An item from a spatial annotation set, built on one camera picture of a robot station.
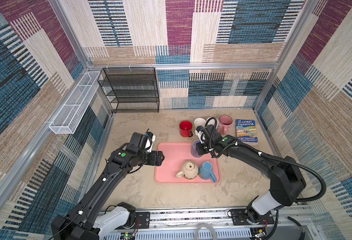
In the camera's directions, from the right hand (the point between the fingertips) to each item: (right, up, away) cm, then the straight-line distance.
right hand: (198, 150), depth 86 cm
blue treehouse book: (+36, +10, +19) cm, 42 cm away
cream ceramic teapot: (-5, -10, -5) cm, 12 cm away
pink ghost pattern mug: (+19, +15, +11) cm, 26 cm away
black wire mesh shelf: (-45, +39, +24) cm, 64 cm away
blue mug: (+3, -10, -6) cm, 12 cm away
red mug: (-6, +12, +19) cm, 23 cm away
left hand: (-22, -1, -10) cm, 24 cm away
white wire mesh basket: (-63, +18, -14) cm, 67 cm away
